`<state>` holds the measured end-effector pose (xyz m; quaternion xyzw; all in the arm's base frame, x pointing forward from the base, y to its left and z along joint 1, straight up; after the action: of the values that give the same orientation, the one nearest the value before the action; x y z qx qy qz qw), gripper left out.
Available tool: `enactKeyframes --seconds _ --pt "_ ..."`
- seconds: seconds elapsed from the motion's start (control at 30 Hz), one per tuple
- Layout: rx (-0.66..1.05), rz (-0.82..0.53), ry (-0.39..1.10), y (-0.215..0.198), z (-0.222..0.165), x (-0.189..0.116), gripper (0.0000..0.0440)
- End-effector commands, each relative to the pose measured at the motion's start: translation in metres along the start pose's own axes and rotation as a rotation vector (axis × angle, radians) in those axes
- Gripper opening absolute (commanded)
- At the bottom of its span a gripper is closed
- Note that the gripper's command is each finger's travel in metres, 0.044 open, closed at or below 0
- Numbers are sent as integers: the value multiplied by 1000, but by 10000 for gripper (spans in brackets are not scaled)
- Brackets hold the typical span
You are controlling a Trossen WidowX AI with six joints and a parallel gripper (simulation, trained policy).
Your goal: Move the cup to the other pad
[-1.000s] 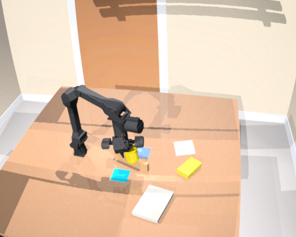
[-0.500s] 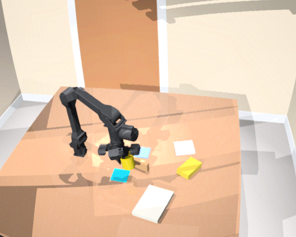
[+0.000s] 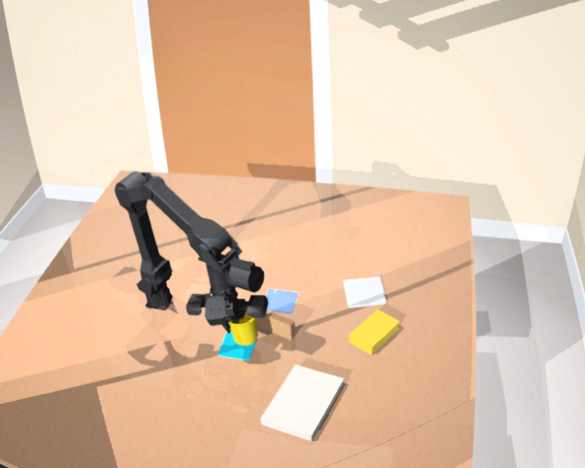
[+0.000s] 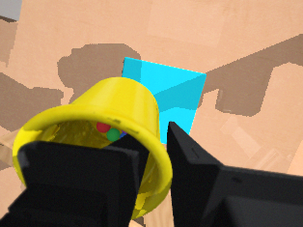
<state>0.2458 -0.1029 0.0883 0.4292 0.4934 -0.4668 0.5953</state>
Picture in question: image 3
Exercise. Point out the white flat rectangle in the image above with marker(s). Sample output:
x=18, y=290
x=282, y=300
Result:
x=364, y=292

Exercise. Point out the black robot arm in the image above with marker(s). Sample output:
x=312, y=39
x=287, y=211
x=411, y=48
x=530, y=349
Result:
x=206, y=237

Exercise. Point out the yellow cup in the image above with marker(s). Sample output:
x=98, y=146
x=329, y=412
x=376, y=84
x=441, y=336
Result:
x=245, y=332

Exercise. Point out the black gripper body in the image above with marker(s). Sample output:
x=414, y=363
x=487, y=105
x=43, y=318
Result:
x=256, y=307

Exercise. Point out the yellow block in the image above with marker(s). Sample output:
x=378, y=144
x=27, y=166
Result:
x=374, y=332

